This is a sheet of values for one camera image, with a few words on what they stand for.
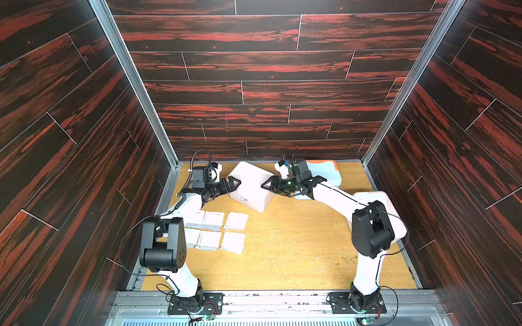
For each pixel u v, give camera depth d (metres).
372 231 0.50
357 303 0.65
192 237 0.91
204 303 0.73
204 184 0.73
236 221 0.96
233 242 0.89
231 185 0.82
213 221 0.96
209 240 0.91
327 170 0.96
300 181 0.72
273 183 0.80
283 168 0.84
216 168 0.85
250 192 0.92
